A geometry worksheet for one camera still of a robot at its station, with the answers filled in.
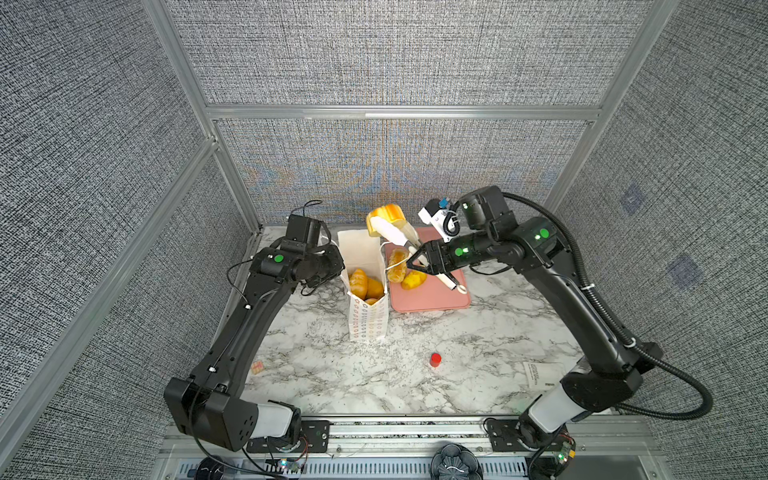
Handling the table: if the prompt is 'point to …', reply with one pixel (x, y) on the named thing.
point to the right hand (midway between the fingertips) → (415, 258)
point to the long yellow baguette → (371, 301)
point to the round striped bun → (359, 283)
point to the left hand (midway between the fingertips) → (345, 264)
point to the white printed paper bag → (364, 250)
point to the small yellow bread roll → (413, 279)
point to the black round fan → (455, 462)
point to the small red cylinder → (435, 359)
